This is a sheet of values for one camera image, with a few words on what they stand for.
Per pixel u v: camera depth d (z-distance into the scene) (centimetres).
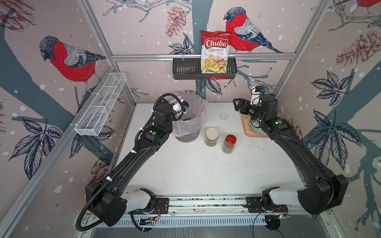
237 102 70
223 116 113
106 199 37
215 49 84
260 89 65
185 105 65
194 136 96
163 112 51
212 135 88
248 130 100
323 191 38
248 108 66
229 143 83
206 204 75
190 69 107
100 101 78
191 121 76
